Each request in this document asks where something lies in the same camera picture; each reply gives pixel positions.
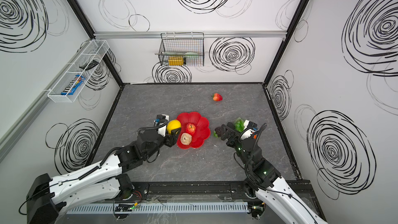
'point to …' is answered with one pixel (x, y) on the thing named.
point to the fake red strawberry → (217, 97)
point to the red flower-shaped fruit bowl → (201, 132)
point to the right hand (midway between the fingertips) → (226, 128)
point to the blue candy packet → (69, 91)
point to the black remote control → (92, 64)
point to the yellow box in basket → (175, 60)
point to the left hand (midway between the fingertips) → (178, 128)
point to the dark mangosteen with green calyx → (215, 135)
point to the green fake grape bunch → (239, 124)
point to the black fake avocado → (218, 131)
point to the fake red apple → (190, 128)
